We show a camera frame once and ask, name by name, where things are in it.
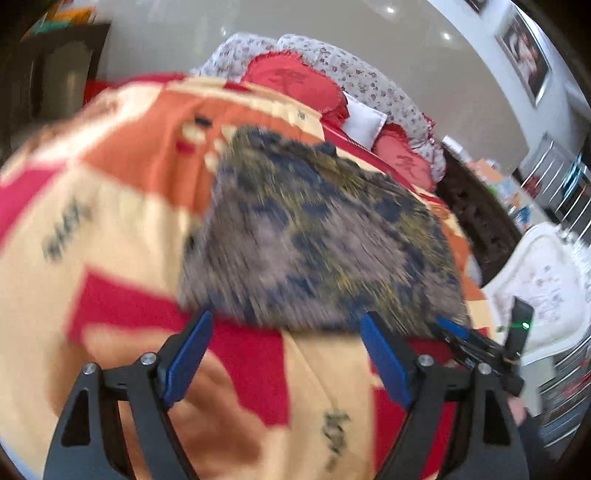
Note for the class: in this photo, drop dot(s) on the yellow bag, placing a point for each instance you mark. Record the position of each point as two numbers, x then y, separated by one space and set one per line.
69 14

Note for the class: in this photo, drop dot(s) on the person's right hand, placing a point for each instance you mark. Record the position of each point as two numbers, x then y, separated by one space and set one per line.
518 410

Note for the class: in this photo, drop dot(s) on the chrome metal rack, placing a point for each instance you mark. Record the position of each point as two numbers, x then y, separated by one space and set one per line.
568 194

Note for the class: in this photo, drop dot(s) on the framed wall photo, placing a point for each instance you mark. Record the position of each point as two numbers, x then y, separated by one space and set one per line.
524 50

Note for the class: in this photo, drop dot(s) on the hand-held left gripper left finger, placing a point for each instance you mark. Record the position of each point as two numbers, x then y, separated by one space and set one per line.
187 360

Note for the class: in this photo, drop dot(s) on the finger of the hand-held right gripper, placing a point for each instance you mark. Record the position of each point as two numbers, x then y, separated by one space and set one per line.
455 327

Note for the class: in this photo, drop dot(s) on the pile of colourful packets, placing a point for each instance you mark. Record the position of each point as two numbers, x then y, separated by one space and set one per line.
503 189

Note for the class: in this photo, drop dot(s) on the carved dark wooden cabinet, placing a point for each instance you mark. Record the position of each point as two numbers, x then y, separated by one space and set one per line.
480 217

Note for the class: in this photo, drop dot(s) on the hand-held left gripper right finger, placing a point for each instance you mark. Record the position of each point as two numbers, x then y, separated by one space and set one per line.
385 360

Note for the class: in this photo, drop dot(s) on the white pillow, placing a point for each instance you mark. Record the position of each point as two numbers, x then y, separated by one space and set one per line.
364 120

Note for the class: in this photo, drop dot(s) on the floral patterned shirt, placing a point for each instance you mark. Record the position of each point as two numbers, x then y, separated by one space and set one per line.
323 240

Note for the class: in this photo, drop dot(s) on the printed red orange blanket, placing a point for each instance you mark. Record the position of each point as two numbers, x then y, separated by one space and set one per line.
115 207

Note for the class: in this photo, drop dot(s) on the white chair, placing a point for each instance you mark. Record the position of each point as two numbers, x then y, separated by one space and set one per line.
540 272

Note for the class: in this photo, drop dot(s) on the red heart-shaped pillow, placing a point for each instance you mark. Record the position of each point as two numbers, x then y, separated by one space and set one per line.
295 85
406 161

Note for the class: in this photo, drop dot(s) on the person's right forearm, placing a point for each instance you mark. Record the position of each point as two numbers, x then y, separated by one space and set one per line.
538 452

